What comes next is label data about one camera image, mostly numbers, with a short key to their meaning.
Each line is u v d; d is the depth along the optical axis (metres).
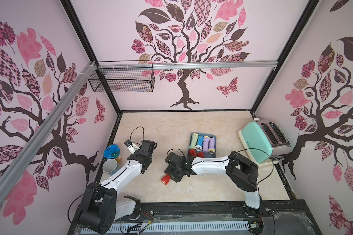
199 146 0.95
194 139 0.98
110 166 0.82
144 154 0.67
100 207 0.40
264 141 0.81
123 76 1.63
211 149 0.94
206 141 0.97
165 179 0.82
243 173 0.48
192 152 0.93
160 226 0.70
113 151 0.86
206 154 0.94
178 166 0.67
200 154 0.92
